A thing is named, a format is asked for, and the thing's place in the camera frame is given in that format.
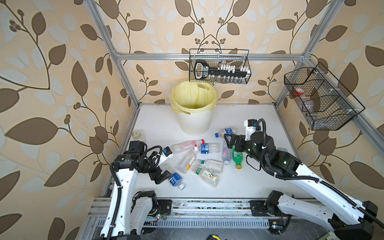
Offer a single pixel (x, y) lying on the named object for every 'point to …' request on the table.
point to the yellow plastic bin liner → (191, 97)
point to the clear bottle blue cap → (227, 131)
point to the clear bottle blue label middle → (206, 148)
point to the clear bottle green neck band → (215, 166)
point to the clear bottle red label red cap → (186, 146)
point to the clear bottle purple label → (226, 152)
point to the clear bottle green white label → (210, 177)
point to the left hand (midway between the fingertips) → (165, 165)
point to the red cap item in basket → (299, 91)
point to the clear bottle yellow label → (186, 162)
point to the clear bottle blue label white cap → (175, 180)
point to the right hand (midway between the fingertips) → (232, 137)
